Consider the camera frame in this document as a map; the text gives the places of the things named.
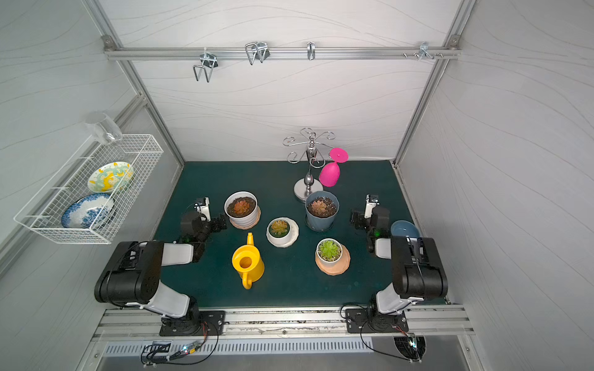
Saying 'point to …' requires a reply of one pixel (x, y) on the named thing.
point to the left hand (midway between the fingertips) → (215, 212)
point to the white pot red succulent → (241, 207)
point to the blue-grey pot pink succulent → (321, 209)
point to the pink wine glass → (329, 173)
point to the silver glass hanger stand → (308, 185)
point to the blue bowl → (404, 228)
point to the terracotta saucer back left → (248, 227)
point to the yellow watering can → (248, 262)
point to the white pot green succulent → (329, 250)
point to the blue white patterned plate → (88, 212)
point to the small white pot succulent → (282, 232)
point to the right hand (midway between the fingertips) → (366, 208)
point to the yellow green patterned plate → (110, 177)
